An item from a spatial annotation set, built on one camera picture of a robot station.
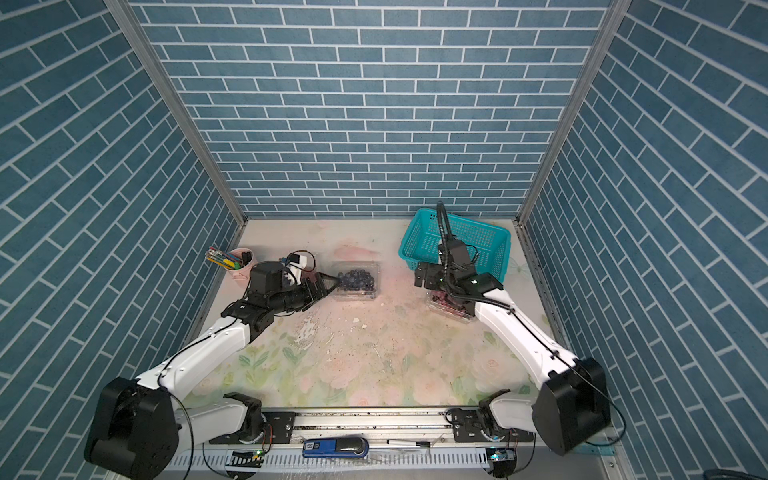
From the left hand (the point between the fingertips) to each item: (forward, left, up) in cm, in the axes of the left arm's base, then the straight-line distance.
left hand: (339, 289), depth 81 cm
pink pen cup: (+11, +33, -9) cm, 36 cm away
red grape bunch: (+5, -30, -12) cm, 33 cm away
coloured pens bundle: (+13, +38, -4) cm, 40 cm away
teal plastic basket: (+27, -51, -12) cm, 59 cm away
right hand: (+5, -25, +1) cm, 26 cm away
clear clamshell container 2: (-1, -35, -11) cm, 36 cm away
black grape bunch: (+11, -3, -13) cm, 17 cm away
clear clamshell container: (+15, -8, -11) cm, 20 cm away
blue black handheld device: (-35, -2, -12) cm, 37 cm away
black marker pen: (-34, -22, -16) cm, 43 cm away
